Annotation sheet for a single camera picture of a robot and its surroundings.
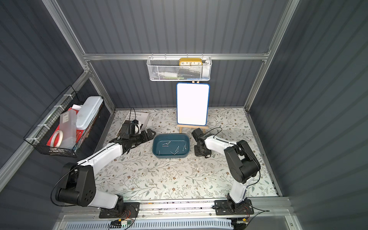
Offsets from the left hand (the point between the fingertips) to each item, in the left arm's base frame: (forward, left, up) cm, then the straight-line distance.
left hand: (151, 135), depth 89 cm
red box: (-10, +31, +17) cm, 37 cm away
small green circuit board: (-44, +6, -12) cm, 46 cm away
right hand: (-6, -33, -11) cm, 36 cm away
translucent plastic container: (-9, +35, +20) cm, 41 cm away
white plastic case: (+5, +31, +20) cm, 37 cm away
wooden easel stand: (+11, -27, -7) cm, 30 cm away
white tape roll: (-17, +33, +21) cm, 43 cm away
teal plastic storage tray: (-1, -11, -12) cm, 17 cm away
